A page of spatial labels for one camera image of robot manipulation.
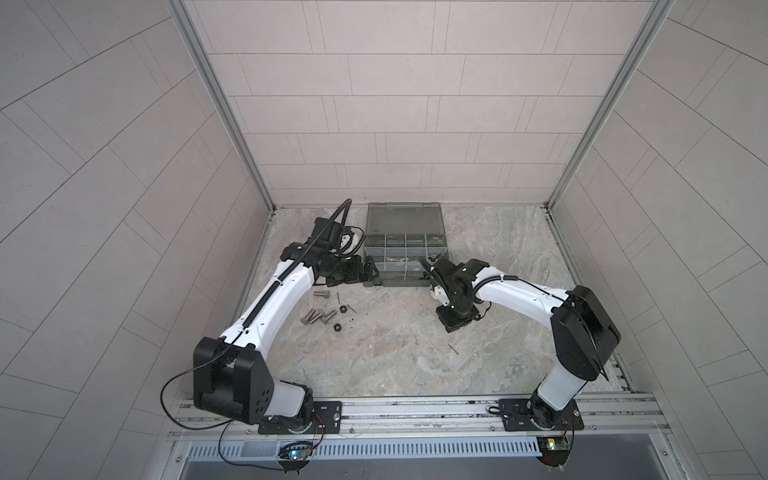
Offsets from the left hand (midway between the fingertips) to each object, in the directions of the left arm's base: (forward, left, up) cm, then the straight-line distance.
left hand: (372, 270), depth 79 cm
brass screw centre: (-15, -22, -16) cm, 32 cm away
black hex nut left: (-10, +11, -16) cm, 22 cm away
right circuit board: (-38, -43, -16) cm, 60 cm away
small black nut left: (-4, +10, -15) cm, 19 cm away
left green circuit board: (-39, +15, -12) cm, 44 cm away
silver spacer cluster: (-7, +18, -15) cm, 24 cm away
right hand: (-11, -21, -13) cm, 27 cm away
